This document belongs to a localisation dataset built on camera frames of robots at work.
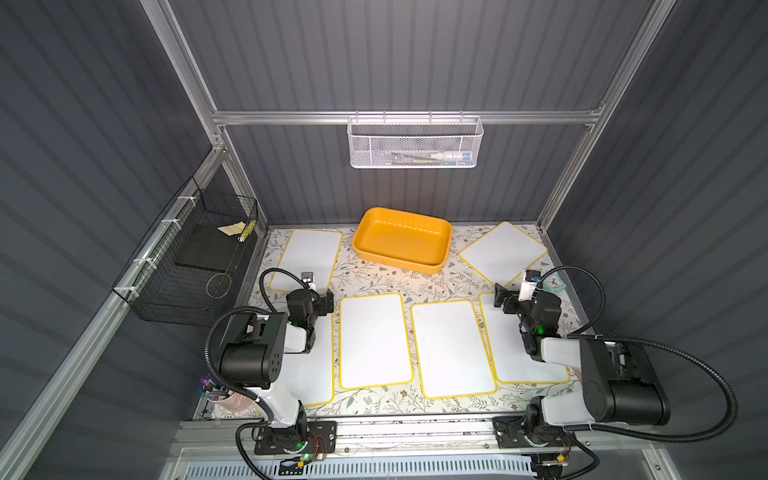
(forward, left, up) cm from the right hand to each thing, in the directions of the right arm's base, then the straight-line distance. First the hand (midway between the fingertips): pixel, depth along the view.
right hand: (517, 285), depth 91 cm
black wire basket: (-8, +88, +18) cm, 91 cm away
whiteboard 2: (-24, +62, -11) cm, 67 cm away
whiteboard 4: (-21, +4, -9) cm, 23 cm away
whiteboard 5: (+21, -3, -11) cm, 24 cm away
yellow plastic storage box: (+29, +34, -11) cm, 46 cm away
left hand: (+1, +63, -5) cm, 63 cm away
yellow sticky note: (+5, +82, +19) cm, 85 cm away
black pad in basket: (-1, +87, +19) cm, 89 cm away
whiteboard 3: (-13, +44, -13) cm, 48 cm away
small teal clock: (+7, -17, -9) cm, 20 cm away
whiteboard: (+21, +71, -9) cm, 74 cm away
